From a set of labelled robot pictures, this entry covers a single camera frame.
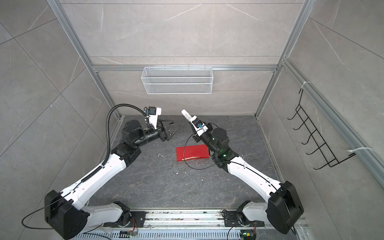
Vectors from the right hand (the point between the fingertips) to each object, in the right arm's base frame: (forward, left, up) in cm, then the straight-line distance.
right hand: (193, 118), depth 72 cm
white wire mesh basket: (+41, +10, -5) cm, 42 cm away
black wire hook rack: (-10, -57, -3) cm, 58 cm away
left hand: (-5, +7, +4) cm, 9 cm away
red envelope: (+3, +2, -39) cm, 39 cm away
